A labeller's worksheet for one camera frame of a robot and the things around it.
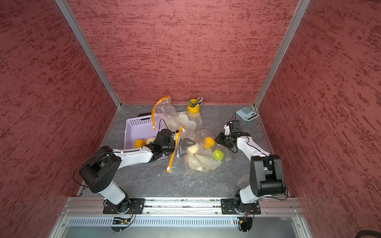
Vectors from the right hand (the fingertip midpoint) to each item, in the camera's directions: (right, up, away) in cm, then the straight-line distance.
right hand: (217, 142), depth 91 cm
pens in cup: (-12, +27, +11) cm, 31 cm away
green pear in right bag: (0, -7, -6) cm, 9 cm away
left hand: (-15, -2, -11) cm, 18 cm away
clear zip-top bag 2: (-7, -7, -4) cm, 11 cm away
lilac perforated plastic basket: (-52, +8, +14) cm, 55 cm away
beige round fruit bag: (-43, +1, +1) cm, 43 cm away
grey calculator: (+27, +18, +22) cm, 39 cm away
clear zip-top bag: (-36, +21, +9) cm, 42 cm away
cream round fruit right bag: (-15, -2, -13) cm, 20 cm away
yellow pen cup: (-15, +21, +18) cm, 32 cm away
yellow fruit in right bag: (-5, 0, -1) cm, 6 cm away
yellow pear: (-50, -1, 0) cm, 50 cm away
